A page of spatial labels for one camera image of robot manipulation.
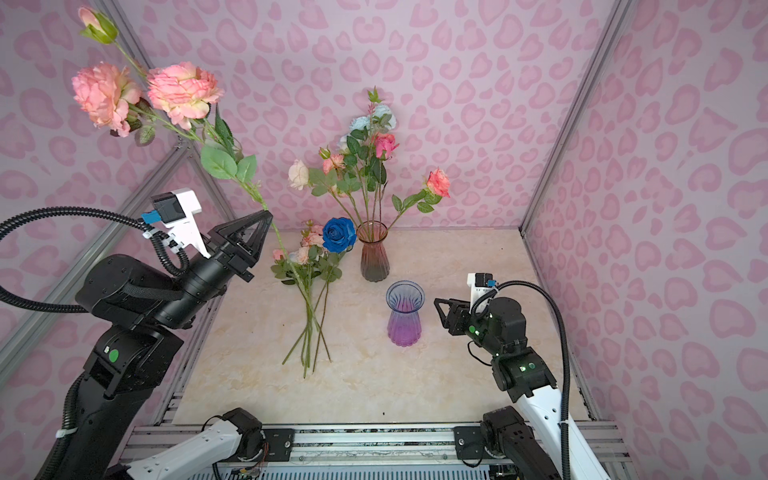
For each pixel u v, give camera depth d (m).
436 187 0.73
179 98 0.33
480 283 0.62
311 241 1.06
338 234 0.62
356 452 0.73
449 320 0.65
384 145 0.81
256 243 0.46
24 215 0.30
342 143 0.84
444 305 0.71
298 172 0.78
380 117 0.80
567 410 0.46
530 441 0.59
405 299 0.82
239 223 0.44
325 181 0.82
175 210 0.37
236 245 0.43
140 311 0.36
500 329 0.53
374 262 0.98
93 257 0.64
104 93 0.32
